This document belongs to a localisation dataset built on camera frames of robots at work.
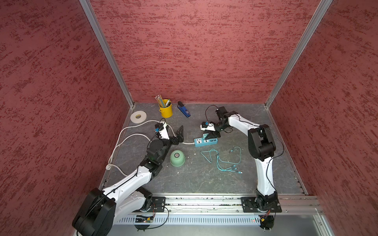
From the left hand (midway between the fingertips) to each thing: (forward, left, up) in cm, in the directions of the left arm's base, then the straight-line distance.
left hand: (176, 128), depth 78 cm
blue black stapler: (+32, -1, -20) cm, 38 cm away
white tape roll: (+25, +33, -21) cm, 47 cm away
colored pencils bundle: (+29, +14, -8) cm, 33 cm away
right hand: (+7, -19, -18) cm, 27 cm away
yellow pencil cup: (+26, +11, -16) cm, 32 cm away
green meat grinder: (-12, -1, -11) cm, 17 cm away
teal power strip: (+3, -15, -19) cm, 24 cm away
